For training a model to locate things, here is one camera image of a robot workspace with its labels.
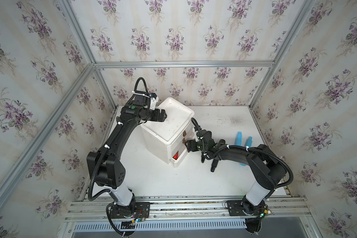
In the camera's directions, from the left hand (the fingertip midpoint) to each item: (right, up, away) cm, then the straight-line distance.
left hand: (159, 116), depth 84 cm
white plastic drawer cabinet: (+4, -12, -12) cm, 18 cm away
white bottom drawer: (+13, -22, +3) cm, 26 cm away
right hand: (+20, -17, +9) cm, 28 cm away
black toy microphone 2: (+32, -30, +4) cm, 44 cm away
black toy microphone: (+26, -25, +4) cm, 36 cm away
